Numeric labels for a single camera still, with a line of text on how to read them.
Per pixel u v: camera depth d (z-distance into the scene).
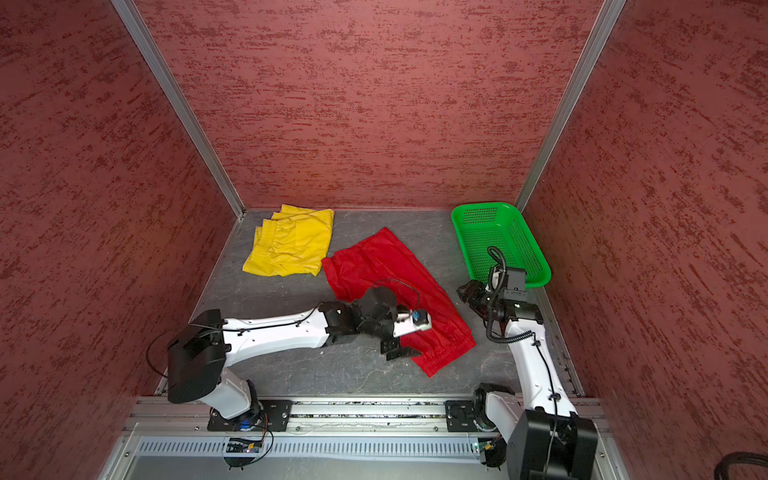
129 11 0.70
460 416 0.75
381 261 1.03
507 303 0.58
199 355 0.43
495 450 0.71
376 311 0.60
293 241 1.09
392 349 0.67
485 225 1.13
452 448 0.77
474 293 0.73
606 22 0.72
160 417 0.75
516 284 0.63
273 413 0.75
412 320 0.64
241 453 0.72
